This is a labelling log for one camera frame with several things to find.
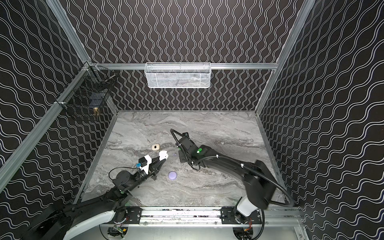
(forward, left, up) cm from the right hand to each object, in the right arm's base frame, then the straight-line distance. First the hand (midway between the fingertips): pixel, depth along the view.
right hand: (185, 153), depth 85 cm
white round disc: (-7, +10, +11) cm, 16 cm away
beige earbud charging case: (+9, +21, -7) cm, 24 cm away
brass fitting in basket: (+16, +50, +19) cm, 56 cm away
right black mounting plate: (-29, -22, -10) cm, 38 cm away
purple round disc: (-8, +8, -10) cm, 16 cm away
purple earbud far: (+5, +8, -10) cm, 14 cm away
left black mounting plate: (-29, +25, -10) cm, 39 cm away
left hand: (-9, +8, +11) cm, 16 cm away
